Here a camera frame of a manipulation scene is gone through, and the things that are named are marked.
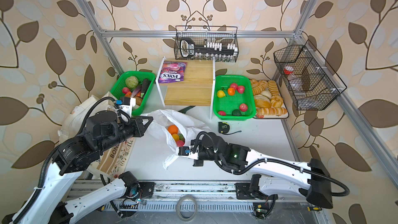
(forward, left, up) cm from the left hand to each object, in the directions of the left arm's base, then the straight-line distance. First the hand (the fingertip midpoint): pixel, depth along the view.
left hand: (154, 118), depth 59 cm
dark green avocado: (+24, -39, -30) cm, 55 cm away
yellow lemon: (+40, -30, -31) cm, 58 cm away
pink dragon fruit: (+2, -6, -29) cm, 30 cm away
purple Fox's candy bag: (+28, -2, 0) cm, 28 cm away
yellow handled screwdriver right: (-24, -71, -34) cm, 82 cm away
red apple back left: (+49, -39, -30) cm, 69 cm away
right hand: (-7, -10, -14) cm, 19 cm away
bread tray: (+35, -63, -32) cm, 79 cm away
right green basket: (+39, -39, -36) cm, 66 cm away
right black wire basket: (+24, -70, -1) cm, 74 cm away
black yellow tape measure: (+15, -31, -33) cm, 48 cm away
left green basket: (+46, +44, -29) cm, 71 cm away
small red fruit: (+24, -30, -30) cm, 49 cm away
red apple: (+29, -44, -31) cm, 61 cm away
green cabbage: (+47, +36, -28) cm, 66 cm away
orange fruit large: (+12, 0, -31) cm, 33 cm away
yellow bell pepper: (+7, -3, -32) cm, 33 cm away
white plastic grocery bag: (+10, -10, -23) cm, 27 cm away
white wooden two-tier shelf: (+33, -14, -19) cm, 40 cm away
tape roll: (-22, -10, -35) cm, 42 cm away
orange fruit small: (+43, -37, -31) cm, 65 cm away
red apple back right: (+46, -45, -31) cm, 71 cm away
